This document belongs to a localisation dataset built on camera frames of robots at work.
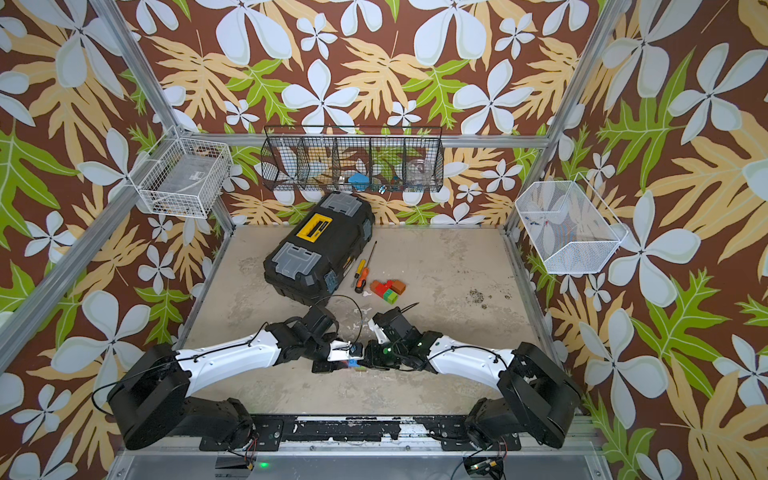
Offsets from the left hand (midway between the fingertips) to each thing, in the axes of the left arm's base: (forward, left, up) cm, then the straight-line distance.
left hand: (347, 350), depth 85 cm
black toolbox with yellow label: (+21, +12, +14) cm, 28 cm away
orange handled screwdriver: (+25, -3, -1) cm, 25 cm away
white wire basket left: (+39, +48, +31) cm, 69 cm away
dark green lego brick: (+20, -11, -1) cm, 23 cm away
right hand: (-4, -3, +3) cm, 6 cm away
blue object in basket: (+46, -2, +25) cm, 52 cm away
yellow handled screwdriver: (+32, -2, -3) cm, 32 cm away
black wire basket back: (+55, 0, +27) cm, 61 cm away
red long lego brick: (+22, -10, -1) cm, 24 cm away
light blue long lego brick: (-4, -2, +2) cm, 5 cm away
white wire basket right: (+27, -64, +23) cm, 73 cm away
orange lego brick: (+22, -15, -1) cm, 27 cm away
